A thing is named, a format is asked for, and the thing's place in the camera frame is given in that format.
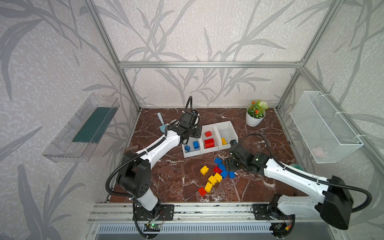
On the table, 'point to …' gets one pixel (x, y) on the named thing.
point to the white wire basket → (329, 136)
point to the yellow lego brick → (204, 170)
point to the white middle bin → (206, 128)
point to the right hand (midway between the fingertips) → (229, 157)
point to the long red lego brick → (209, 143)
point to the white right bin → (225, 133)
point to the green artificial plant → (256, 109)
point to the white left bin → (193, 147)
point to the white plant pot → (253, 122)
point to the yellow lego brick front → (208, 187)
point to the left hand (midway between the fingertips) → (199, 125)
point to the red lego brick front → (202, 191)
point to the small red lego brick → (208, 134)
